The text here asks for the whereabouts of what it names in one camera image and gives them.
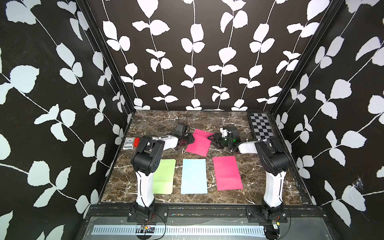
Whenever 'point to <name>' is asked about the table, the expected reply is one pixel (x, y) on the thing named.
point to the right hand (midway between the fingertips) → (207, 137)
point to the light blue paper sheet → (194, 178)
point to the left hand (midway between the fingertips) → (194, 136)
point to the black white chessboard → (261, 125)
